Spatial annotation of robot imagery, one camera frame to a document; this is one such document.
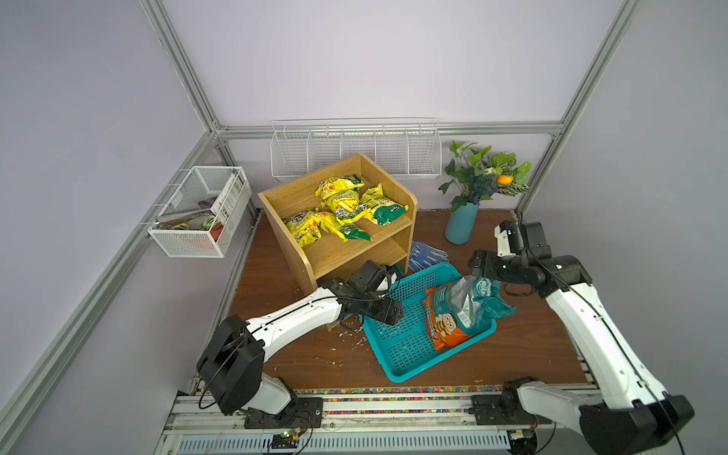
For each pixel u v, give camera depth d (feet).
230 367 1.37
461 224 3.35
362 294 2.07
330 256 2.23
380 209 2.33
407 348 2.78
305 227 2.23
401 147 3.38
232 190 2.49
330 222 2.15
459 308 2.46
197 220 2.47
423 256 3.45
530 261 1.75
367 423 2.40
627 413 1.20
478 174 2.67
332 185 2.53
